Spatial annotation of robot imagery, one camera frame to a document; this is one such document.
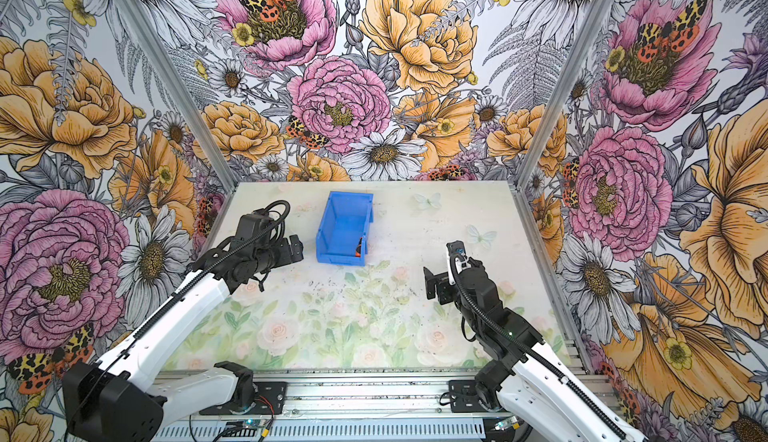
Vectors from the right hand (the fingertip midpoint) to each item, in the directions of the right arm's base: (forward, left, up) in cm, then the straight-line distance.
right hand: (443, 273), depth 75 cm
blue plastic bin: (+34, +29, -19) cm, 49 cm away
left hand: (+7, +41, -2) cm, 42 cm away
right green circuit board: (-29, -13, -20) cm, 37 cm away
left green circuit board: (-28, +46, -18) cm, 57 cm away
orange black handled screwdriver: (+19, +24, -17) cm, 35 cm away
